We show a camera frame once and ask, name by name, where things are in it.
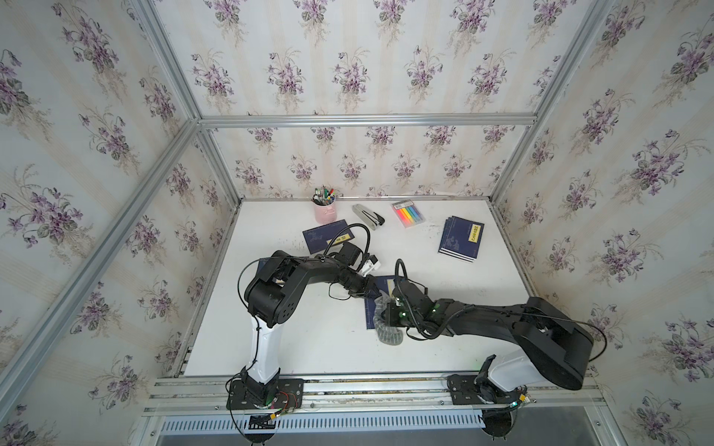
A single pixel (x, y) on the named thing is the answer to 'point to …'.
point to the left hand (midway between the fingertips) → (380, 297)
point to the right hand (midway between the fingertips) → (385, 317)
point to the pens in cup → (323, 196)
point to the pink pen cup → (325, 215)
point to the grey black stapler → (371, 217)
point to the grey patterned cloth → (389, 335)
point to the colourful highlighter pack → (407, 213)
